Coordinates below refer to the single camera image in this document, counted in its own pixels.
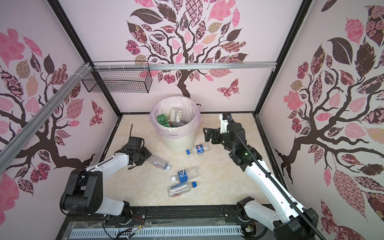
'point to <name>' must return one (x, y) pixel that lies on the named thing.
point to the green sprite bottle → (162, 119)
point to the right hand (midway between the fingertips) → (212, 127)
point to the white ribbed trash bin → (179, 145)
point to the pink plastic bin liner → (190, 115)
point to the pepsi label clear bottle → (197, 149)
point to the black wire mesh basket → (129, 76)
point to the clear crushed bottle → (159, 163)
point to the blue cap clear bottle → (180, 189)
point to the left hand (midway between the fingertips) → (149, 156)
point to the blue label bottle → (183, 176)
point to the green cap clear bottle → (175, 114)
